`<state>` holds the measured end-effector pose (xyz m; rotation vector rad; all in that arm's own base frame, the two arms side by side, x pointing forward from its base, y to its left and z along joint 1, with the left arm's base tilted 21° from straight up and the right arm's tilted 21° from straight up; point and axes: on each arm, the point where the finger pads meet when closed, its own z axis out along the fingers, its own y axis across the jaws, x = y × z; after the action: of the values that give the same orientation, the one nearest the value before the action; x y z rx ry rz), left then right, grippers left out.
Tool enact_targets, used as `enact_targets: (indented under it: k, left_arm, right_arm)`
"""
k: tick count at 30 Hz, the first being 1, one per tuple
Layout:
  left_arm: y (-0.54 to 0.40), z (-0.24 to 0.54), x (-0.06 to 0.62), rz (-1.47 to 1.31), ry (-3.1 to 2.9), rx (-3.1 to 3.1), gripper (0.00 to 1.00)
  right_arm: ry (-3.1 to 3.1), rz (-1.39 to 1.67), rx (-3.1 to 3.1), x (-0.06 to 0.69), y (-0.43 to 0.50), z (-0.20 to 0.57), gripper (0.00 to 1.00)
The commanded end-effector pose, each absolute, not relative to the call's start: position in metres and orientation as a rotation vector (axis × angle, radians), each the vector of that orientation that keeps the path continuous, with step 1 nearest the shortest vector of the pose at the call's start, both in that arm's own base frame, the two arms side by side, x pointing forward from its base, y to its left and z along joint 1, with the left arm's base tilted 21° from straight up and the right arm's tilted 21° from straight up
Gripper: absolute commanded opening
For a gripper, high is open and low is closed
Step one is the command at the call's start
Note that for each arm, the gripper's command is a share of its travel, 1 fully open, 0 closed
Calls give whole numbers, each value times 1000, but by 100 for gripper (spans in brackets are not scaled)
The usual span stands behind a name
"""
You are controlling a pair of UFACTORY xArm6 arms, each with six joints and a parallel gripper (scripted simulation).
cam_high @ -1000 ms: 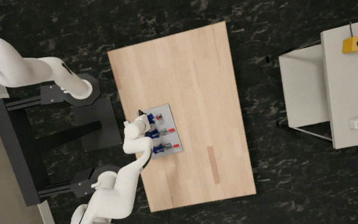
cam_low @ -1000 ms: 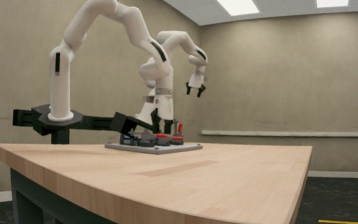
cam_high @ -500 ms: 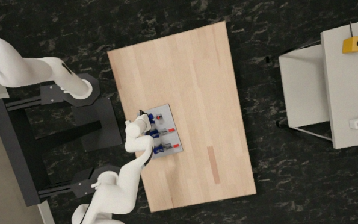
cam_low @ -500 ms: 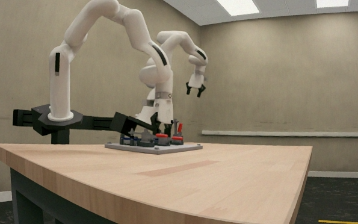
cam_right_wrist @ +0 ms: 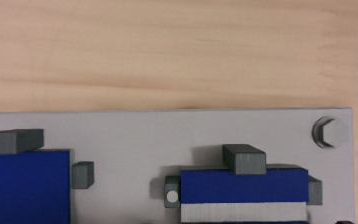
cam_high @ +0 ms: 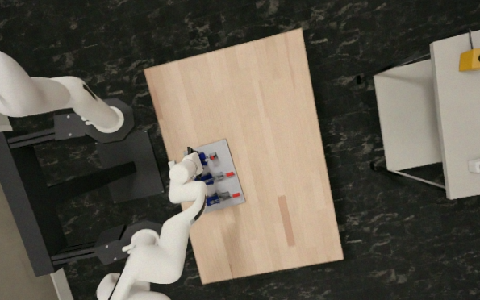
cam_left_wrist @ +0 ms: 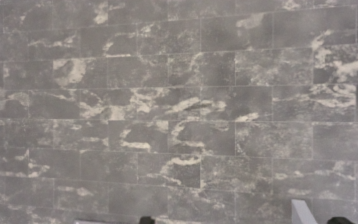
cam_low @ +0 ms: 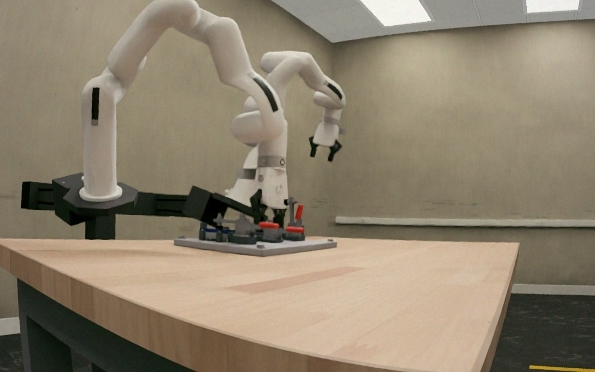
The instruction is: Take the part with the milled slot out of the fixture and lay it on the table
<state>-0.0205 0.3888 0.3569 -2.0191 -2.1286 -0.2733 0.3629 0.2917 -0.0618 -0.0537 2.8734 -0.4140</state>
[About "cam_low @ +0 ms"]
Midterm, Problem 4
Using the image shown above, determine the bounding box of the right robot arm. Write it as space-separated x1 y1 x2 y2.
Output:
80 0 288 202

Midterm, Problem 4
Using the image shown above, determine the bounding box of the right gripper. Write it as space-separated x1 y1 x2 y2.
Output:
249 167 288 229

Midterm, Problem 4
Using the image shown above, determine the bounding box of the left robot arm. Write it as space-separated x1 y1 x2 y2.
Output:
225 51 346 207

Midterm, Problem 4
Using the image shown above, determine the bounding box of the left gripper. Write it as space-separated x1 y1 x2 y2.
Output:
309 122 342 162

